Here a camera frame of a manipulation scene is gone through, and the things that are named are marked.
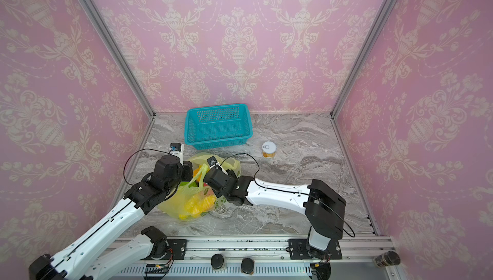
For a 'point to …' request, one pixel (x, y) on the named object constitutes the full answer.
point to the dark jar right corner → (388, 258)
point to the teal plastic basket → (219, 126)
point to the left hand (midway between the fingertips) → (191, 163)
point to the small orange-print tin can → (268, 149)
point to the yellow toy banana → (198, 205)
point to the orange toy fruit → (196, 171)
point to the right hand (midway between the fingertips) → (219, 177)
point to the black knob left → (217, 261)
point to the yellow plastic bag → (176, 205)
